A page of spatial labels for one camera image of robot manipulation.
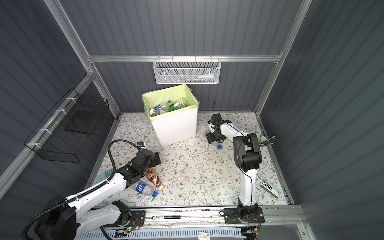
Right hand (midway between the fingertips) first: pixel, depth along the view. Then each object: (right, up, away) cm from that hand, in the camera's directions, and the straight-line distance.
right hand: (215, 139), depth 102 cm
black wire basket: (-78, +6, -29) cm, 83 cm away
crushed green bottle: (-29, +21, -8) cm, 37 cm away
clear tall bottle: (-24, +24, -5) cm, 34 cm away
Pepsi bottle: (+2, -4, -4) cm, 6 cm away
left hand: (-39, -8, -17) cm, 43 cm away
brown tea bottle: (-38, -20, -20) cm, 47 cm away
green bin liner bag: (-41, +25, -13) cm, 50 cm away
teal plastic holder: (-68, -20, -15) cm, 73 cm away
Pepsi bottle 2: (-42, -24, -23) cm, 54 cm away
